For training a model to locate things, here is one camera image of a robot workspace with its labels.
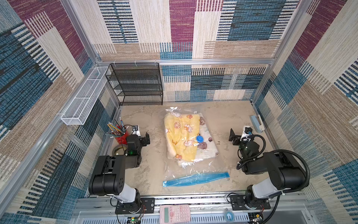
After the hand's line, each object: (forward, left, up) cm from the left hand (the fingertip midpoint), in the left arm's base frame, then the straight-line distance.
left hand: (139, 133), depth 94 cm
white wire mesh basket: (-3, +24, +27) cm, 36 cm away
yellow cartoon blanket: (+2, -28, -2) cm, 28 cm away
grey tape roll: (-7, +14, -5) cm, 16 cm away
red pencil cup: (-4, +10, 0) cm, 11 cm away
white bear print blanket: (-10, -45, -4) cm, 46 cm away
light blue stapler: (+10, -84, -5) cm, 85 cm away
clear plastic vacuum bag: (-24, -25, -5) cm, 35 cm away
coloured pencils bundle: (+1, +14, +3) cm, 14 cm away
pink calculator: (-44, -24, -6) cm, 50 cm away
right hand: (-2, -65, +4) cm, 65 cm away
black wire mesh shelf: (+38, +6, +11) cm, 41 cm away
